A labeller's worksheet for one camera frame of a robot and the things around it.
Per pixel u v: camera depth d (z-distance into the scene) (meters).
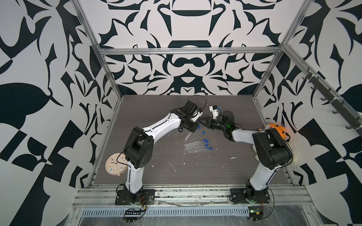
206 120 0.85
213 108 0.87
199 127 1.02
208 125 0.81
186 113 0.69
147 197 0.74
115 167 0.81
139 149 0.49
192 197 0.76
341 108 0.55
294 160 0.81
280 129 0.89
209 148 0.92
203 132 0.99
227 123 0.75
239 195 0.74
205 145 0.93
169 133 0.60
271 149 0.50
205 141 0.95
